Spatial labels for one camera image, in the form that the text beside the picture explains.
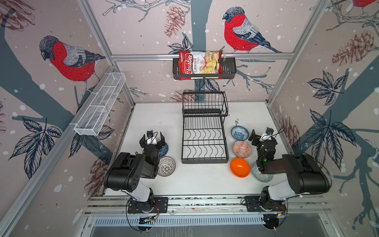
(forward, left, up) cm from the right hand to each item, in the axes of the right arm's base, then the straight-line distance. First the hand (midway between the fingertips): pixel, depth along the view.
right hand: (260, 133), depth 89 cm
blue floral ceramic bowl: (+6, +10, -9) cm, 15 cm away
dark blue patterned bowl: (-10, +61, -8) cm, 62 cm away
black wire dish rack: (+2, +34, -7) cm, 35 cm away
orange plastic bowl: (-19, +14, -8) cm, 25 cm away
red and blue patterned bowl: (-7, +11, -9) cm, 16 cm away
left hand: (-4, +67, +4) cm, 67 cm away
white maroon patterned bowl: (-20, +57, -8) cm, 61 cm away
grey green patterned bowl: (-22, +3, -10) cm, 25 cm away
